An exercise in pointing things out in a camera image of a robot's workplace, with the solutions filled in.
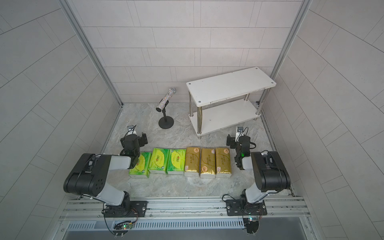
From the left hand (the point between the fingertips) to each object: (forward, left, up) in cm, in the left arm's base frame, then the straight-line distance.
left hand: (138, 132), depth 94 cm
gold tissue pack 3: (-20, -52, +1) cm, 56 cm away
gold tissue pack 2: (-24, -44, +2) cm, 50 cm away
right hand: (0, -63, 0) cm, 63 cm away
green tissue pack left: (-23, -9, 0) cm, 25 cm away
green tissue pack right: (-20, -26, +1) cm, 33 cm away
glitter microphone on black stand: (+10, -16, -3) cm, 19 cm away
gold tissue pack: (-22, -35, +2) cm, 42 cm away
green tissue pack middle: (-20, -17, 0) cm, 26 cm away
